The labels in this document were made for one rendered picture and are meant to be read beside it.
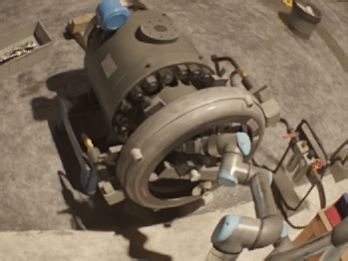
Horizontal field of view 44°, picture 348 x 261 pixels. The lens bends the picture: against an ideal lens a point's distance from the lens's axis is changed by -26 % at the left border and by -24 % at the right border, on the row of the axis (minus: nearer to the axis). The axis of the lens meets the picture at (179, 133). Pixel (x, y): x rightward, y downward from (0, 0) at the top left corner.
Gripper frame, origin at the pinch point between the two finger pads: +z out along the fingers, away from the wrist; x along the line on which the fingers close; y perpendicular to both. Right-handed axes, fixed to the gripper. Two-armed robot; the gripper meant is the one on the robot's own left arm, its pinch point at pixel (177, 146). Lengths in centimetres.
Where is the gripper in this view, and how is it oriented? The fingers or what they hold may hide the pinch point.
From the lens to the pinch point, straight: 238.4
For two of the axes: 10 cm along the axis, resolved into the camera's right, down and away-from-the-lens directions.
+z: -8.2, 0.5, 5.7
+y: -0.7, -10.0, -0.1
